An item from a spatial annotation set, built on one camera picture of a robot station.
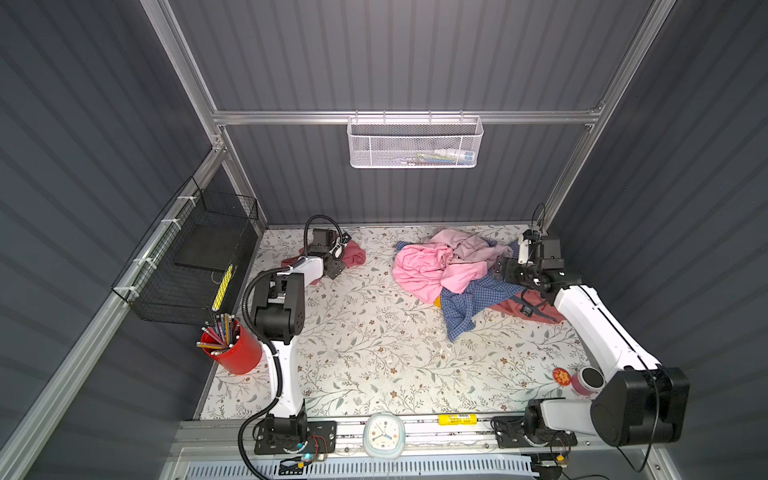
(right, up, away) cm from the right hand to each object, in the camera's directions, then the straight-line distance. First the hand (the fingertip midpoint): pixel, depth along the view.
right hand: (514, 269), depth 84 cm
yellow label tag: (-19, -38, -10) cm, 43 cm away
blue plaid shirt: (-14, -13, +7) cm, 20 cm away
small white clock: (-37, -40, -13) cm, 56 cm away
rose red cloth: (-50, +5, +23) cm, 55 cm away
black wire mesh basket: (-87, 0, -11) cm, 87 cm away
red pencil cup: (-75, -19, -12) cm, 78 cm away
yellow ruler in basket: (-75, -4, -15) cm, 77 cm away
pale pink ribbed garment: (-9, +7, +15) cm, 19 cm away
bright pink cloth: (-23, -2, +17) cm, 29 cm away
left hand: (-60, +4, +21) cm, 64 cm away
